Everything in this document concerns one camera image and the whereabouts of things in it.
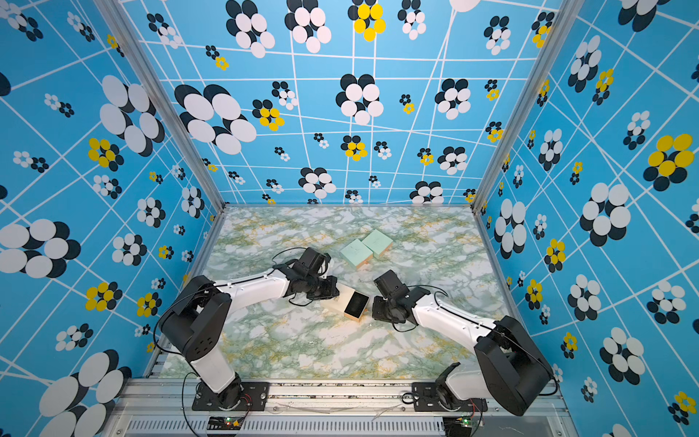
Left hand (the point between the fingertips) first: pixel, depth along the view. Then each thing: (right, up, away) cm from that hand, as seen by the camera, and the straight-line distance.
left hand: (344, 291), depth 90 cm
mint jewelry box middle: (+4, +12, +12) cm, 17 cm away
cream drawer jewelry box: (+2, -3, -1) cm, 4 cm away
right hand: (+12, -6, -3) cm, 13 cm away
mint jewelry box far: (+12, +16, +15) cm, 25 cm away
